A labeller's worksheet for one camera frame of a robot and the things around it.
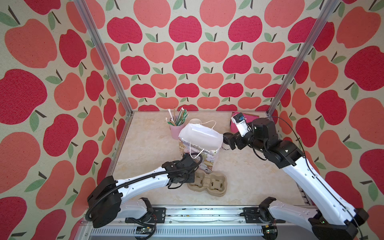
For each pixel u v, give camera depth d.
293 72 0.96
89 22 0.74
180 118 0.96
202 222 0.73
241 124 0.57
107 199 0.41
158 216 0.75
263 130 0.48
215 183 0.80
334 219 0.38
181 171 0.61
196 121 0.99
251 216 0.73
